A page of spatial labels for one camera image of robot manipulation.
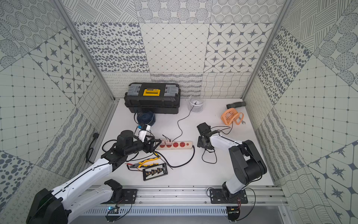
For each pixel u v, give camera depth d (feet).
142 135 2.30
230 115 3.13
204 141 2.25
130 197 2.40
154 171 2.68
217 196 2.40
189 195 2.51
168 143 2.91
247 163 1.48
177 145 2.97
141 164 2.75
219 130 2.22
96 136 3.32
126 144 2.01
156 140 2.41
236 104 3.72
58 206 1.27
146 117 3.33
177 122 3.42
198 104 3.54
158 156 2.89
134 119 3.22
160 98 3.22
